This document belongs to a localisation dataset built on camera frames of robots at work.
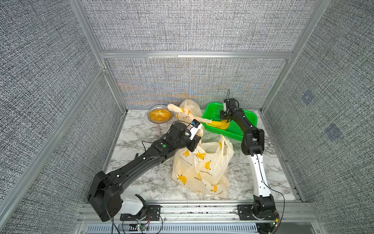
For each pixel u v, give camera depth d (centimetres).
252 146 70
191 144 66
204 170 75
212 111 116
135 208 61
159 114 109
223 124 104
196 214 74
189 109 94
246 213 73
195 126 65
